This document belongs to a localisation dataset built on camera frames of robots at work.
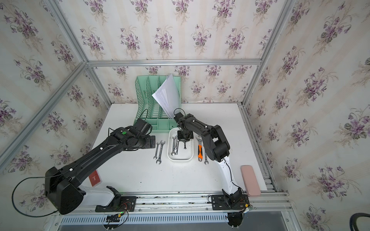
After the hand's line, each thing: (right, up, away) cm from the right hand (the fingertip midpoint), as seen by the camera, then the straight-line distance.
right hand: (184, 141), depth 98 cm
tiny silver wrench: (0, -3, -4) cm, 6 cm away
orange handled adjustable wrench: (+10, -5, -6) cm, 13 cm away
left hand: (-20, +2, -18) cm, 27 cm away
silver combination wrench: (+13, -11, -10) cm, 20 cm away
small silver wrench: (-19, -9, -7) cm, 22 cm away
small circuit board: (-35, -34, -26) cm, 56 cm away
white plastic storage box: (-6, -5, -5) cm, 9 cm away
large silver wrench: (-16, -10, -9) cm, 21 cm away
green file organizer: (-32, +25, +21) cm, 45 cm away
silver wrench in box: (-7, -6, -5) cm, 11 cm away
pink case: (+37, -19, -18) cm, 45 cm away
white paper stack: (-11, +32, -4) cm, 34 cm away
